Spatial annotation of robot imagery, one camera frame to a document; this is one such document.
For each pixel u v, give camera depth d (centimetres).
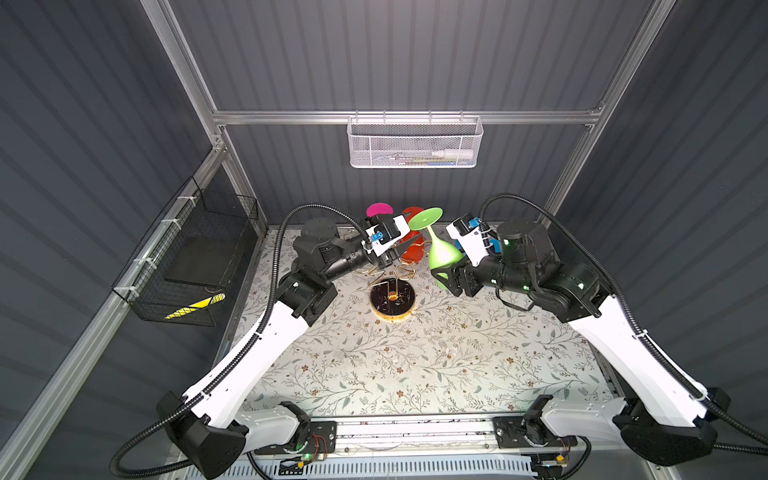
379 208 84
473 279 54
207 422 38
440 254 59
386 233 44
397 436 75
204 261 70
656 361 39
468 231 52
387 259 53
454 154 91
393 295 98
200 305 66
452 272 56
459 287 55
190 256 72
